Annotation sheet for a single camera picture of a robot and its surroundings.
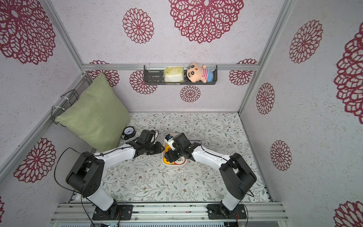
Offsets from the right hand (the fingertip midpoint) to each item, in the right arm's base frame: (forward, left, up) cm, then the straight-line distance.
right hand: (168, 151), depth 87 cm
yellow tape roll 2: (+6, +1, -5) cm, 8 cm away
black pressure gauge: (+20, +32, -6) cm, 38 cm away
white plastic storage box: (+2, +3, -1) cm, 4 cm away
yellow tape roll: (-4, +2, -4) cm, 6 cm away
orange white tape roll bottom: (-4, -7, -4) cm, 9 cm away
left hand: (+3, +3, -2) cm, 5 cm away
